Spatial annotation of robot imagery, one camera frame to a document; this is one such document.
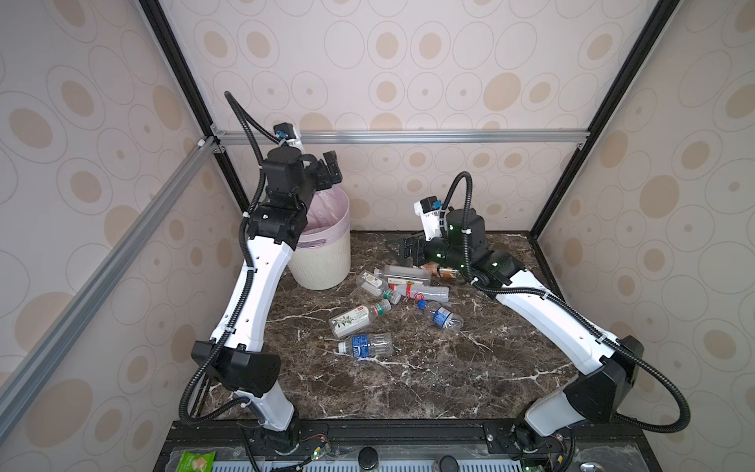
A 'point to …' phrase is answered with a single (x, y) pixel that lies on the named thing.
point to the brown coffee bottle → (433, 268)
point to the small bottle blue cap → (441, 316)
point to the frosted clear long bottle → (407, 273)
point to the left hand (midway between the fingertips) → (328, 149)
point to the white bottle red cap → (432, 293)
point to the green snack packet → (196, 461)
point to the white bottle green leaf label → (358, 318)
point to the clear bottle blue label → (372, 345)
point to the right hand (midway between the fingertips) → (401, 238)
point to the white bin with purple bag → (321, 259)
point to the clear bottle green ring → (372, 283)
